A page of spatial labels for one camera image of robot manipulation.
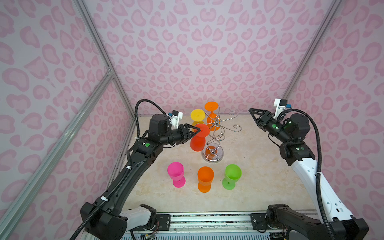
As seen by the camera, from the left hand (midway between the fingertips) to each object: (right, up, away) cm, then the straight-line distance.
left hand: (199, 129), depth 66 cm
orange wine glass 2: (+4, -25, +13) cm, 28 cm away
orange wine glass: (+7, +4, +9) cm, 12 cm away
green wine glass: (+18, -24, +14) cm, 33 cm away
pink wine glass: (-12, -22, +14) cm, 29 cm away
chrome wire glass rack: (+9, -15, +31) cm, 36 cm away
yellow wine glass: (-1, +7, +9) cm, 11 cm away
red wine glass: (-1, -7, +14) cm, 16 cm away
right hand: (+22, +8, -2) cm, 24 cm away
